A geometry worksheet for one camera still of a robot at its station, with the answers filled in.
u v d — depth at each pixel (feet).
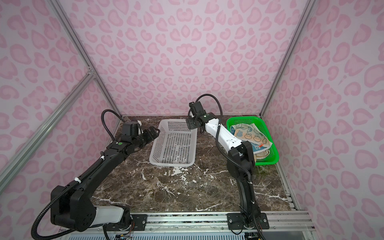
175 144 3.38
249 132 3.39
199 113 2.32
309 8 2.28
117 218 2.02
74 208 1.33
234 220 2.41
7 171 1.65
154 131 2.50
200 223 2.46
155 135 2.46
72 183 1.42
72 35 2.52
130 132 2.04
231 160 1.56
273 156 2.94
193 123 2.70
